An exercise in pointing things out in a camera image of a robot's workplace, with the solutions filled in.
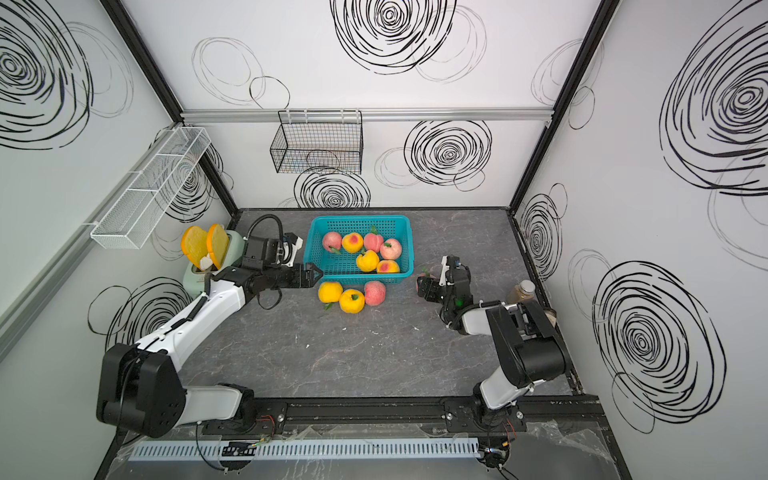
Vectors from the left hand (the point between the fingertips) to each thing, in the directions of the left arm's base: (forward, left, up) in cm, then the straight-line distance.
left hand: (310, 273), depth 85 cm
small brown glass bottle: (-2, -62, -4) cm, 62 cm away
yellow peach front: (+10, -16, -7) cm, 20 cm away
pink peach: (+18, -3, -7) cm, 20 cm away
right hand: (+4, -36, -9) cm, 37 cm away
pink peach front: (+16, -23, -8) cm, 29 cm away
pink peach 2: (-1, -19, -9) cm, 21 cm away
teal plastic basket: (+11, -6, -13) cm, 18 cm away
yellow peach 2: (-1, -5, -9) cm, 10 cm away
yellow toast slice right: (+5, +26, +6) cm, 27 cm away
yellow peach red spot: (+18, -10, -7) cm, 21 cm away
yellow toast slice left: (+4, +32, +7) cm, 33 cm away
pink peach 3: (+6, -34, -9) cm, 36 cm away
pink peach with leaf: (+18, -17, -7) cm, 26 cm away
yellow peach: (+8, -22, -7) cm, 24 cm away
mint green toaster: (-5, +31, +1) cm, 31 cm away
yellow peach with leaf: (-4, -12, -9) cm, 15 cm away
